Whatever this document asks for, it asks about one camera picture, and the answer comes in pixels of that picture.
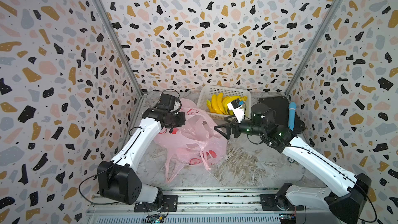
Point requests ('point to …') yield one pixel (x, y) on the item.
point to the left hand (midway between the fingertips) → (185, 119)
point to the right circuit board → (287, 218)
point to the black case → (280, 105)
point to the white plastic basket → (205, 92)
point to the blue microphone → (292, 108)
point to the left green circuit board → (155, 219)
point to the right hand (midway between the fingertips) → (220, 125)
